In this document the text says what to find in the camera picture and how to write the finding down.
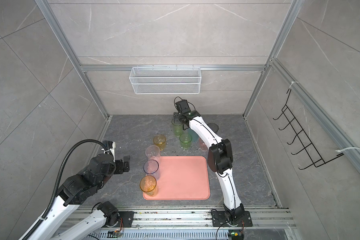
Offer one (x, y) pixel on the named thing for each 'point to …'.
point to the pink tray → (182, 178)
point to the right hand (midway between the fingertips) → (179, 116)
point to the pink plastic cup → (203, 145)
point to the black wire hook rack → (308, 146)
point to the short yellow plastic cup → (159, 140)
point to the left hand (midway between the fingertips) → (120, 154)
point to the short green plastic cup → (185, 139)
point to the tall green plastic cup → (177, 127)
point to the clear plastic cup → (153, 153)
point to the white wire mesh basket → (165, 80)
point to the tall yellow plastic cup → (148, 185)
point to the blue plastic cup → (151, 167)
